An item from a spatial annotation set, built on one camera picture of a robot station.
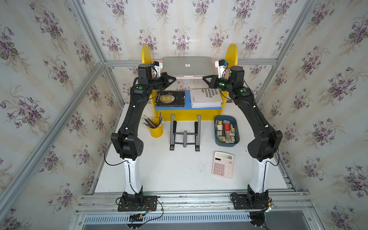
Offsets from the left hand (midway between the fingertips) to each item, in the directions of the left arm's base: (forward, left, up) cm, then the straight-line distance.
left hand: (179, 79), depth 77 cm
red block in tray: (-5, -35, -37) cm, 51 cm away
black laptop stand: (-16, -4, -34) cm, 38 cm away
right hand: (+2, -14, 0) cm, 14 cm away
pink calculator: (-33, -26, -38) cm, 57 cm away
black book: (+10, +7, -24) cm, 27 cm away
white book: (+9, -19, -21) cm, 30 cm away
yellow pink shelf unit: (+6, -5, -36) cm, 37 cm away
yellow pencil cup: (-10, +16, -36) cm, 41 cm away
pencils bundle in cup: (-9, +20, -28) cm, 36 cm away
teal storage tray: (-3, -39, -34) cm, 52 cm away
